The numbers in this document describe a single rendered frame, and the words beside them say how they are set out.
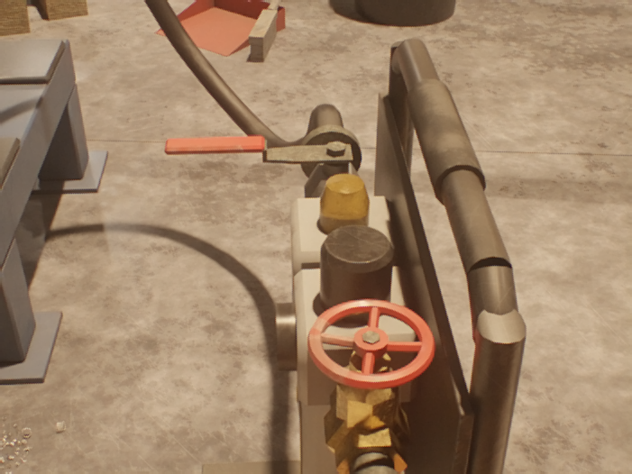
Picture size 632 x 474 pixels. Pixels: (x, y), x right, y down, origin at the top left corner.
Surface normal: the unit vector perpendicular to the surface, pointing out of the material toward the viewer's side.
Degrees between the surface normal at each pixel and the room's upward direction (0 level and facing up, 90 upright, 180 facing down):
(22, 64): 0
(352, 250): 0
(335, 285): 90
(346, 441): 60
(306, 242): 0
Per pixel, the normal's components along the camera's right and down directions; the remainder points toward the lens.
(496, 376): -0.21, 0.55
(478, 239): -0.26, -0.77
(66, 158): 0.05, 0.57
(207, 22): 0.00, -0.82
